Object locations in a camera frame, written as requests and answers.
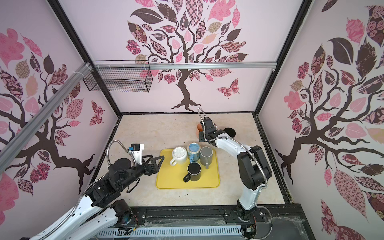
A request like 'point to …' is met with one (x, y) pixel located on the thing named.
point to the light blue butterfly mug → (193, 150)
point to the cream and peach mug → (199, 127)
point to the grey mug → (206, 156)
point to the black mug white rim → (194, 170)
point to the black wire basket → (120, 75)
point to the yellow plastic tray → (172, 177)
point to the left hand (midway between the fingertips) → (159, 159)
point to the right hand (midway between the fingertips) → (204, 132)
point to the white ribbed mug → (179, 154)
